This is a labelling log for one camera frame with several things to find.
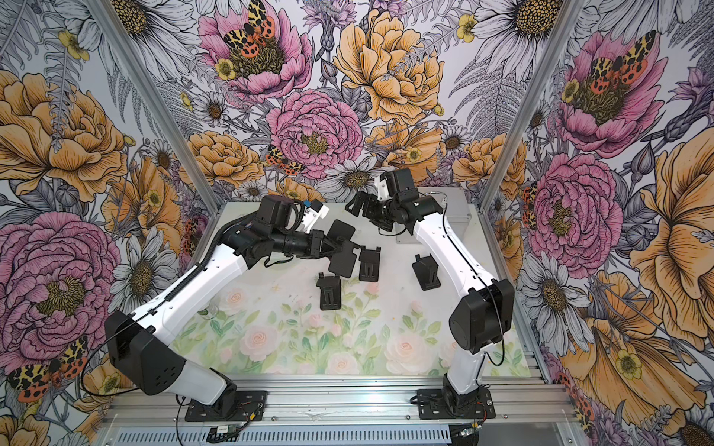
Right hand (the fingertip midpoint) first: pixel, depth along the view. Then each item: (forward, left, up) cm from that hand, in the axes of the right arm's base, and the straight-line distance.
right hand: (356, 218), depth 80 cm
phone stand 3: (-4, -3, -18) cm, 19 cm away
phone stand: (-14, +4, -2) cm, 14 cm away
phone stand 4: (-5, -22, -20) cm, 30 cm away
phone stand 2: (-12, +9, -20) cm, 25 cm away
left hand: (-13, +5, -1) cm, 14 cm away
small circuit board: (-47, +34, -27) cm, 64 cm away
